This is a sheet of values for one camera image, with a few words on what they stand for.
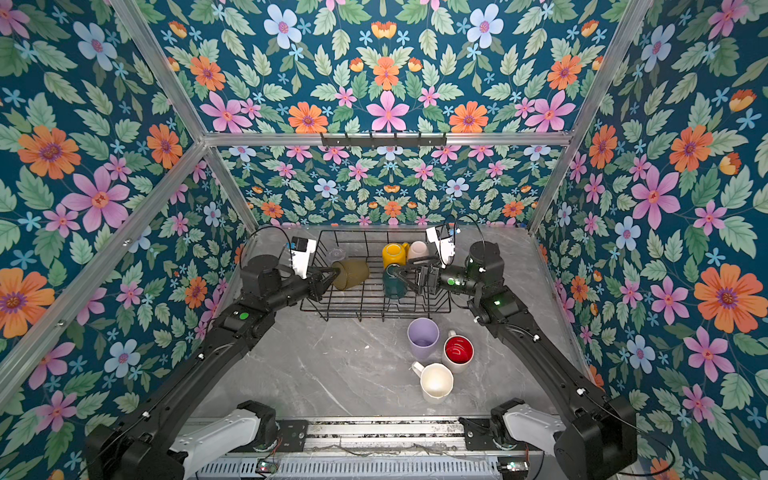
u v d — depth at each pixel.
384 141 0.93
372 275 0.75
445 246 0.61
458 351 0.86
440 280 0.60
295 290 0.64
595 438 0.38
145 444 0.38
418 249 0.96
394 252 0.96
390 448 0.73
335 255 0.96
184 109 0.84
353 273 0.74
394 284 0.92
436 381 0.82
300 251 0.64
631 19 0.69
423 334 0.85
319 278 0.65
